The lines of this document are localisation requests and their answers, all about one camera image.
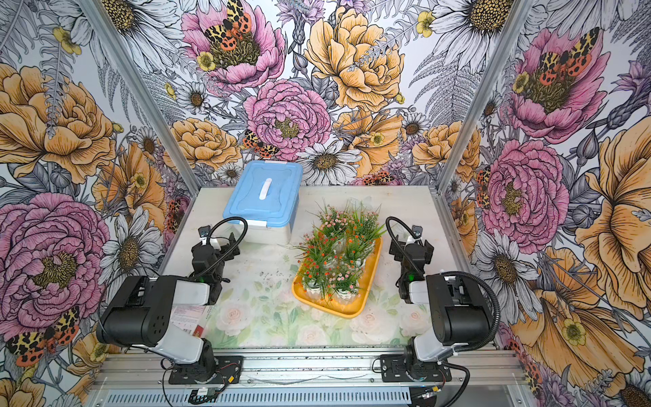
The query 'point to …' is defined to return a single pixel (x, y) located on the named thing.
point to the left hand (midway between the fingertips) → (221, 242)
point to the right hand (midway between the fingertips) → (409, 242)
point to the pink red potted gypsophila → (319, 255)
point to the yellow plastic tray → (352, 309)
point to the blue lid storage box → (264, 194)
